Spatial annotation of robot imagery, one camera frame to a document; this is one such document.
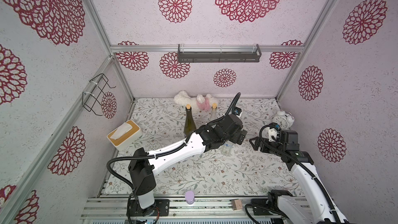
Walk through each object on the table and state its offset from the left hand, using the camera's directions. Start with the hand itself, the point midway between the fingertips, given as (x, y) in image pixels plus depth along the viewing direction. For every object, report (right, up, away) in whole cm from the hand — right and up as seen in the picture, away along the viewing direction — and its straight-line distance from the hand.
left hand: (234, 128), depth 74 cm
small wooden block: (+1, -36, -1) cm, 36 cm away
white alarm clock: (+36, +3, +21) cm, 42 cm away
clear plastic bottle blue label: (0, -14, +20) cm, 25 cm away
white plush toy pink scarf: (-15, +14, +29) cm, 35 cm away
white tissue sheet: (-65, -3, +21) cm, 68 cm away
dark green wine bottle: (-22, +1, +7) cm, 23 cm away
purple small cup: (-21, -30, -6) cm, 37 cm away
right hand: (+13, -7, +6) cm, 16 cm away
